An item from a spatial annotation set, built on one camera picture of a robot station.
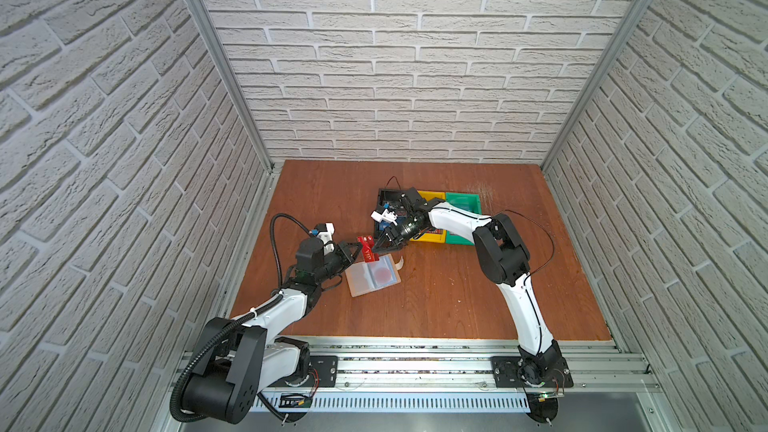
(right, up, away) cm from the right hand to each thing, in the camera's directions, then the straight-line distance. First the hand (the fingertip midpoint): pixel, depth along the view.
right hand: (376, 250), depth 86 cm
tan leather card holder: (-5, -9, +2) cm, 11 cm away
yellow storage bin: (+18, +3, +9) cm, 20 cm away
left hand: (-3, +3, -2) cm, 5 cm away
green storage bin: (+34, +14, +27) cm, 45 cm away
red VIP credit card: (-3, +1, -1) cm, 3 cm away
